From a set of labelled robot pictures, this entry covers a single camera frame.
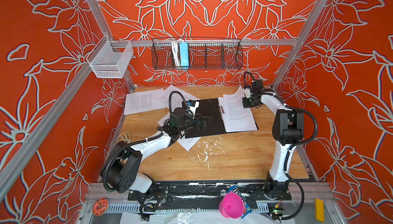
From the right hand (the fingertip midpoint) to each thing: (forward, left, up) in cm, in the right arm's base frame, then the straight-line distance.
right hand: (243, 102), depth 101 cm
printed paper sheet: (-8, +6, -7) cm, 12 cm away
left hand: (-19, +27, +12) cm, 35 cm away
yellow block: (-59, -24, -8) cm, 64 cm away
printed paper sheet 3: (+7, +71, -6) cm, 72 cm away
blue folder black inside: (+2, +22, -7) cm, 23 cm away
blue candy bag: (-58, +10, -6) cm, 59 cm away
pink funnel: (-57, +18, +1) cm, 60 cm away
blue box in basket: (+15, +39, +27) cm, 50 cm away
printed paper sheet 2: (-8, +6, -7) cm, 12 cm away
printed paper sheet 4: (-25, +38, -7) cm, 47 cm away
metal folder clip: (-3, +15, -6) cm, 17 cm away
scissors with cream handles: (-21, +76, -6) cm, 79 cm away
